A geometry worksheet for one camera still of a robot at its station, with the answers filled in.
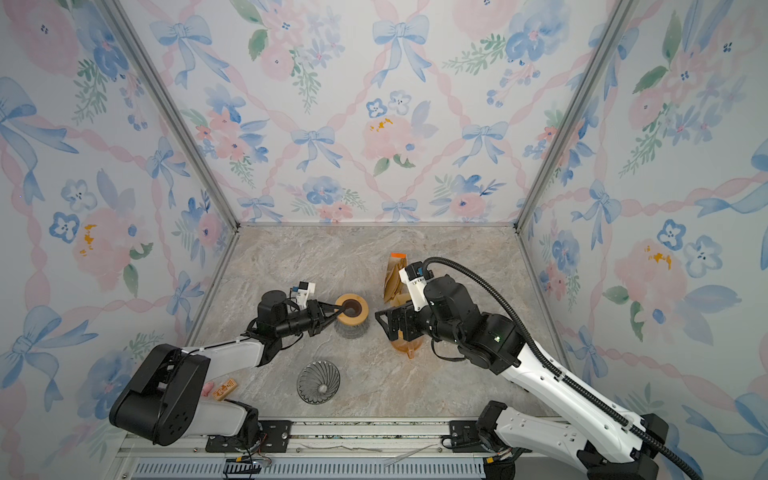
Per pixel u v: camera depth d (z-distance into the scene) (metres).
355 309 0.86
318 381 0.80
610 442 0.39
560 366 0.43
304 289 0.82
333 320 0.81
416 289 0.58
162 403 0.42
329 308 0.82
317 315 0.75
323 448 0.73
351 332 0.88
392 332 0.57
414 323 0.57
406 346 0.90
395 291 0.96
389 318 0.57
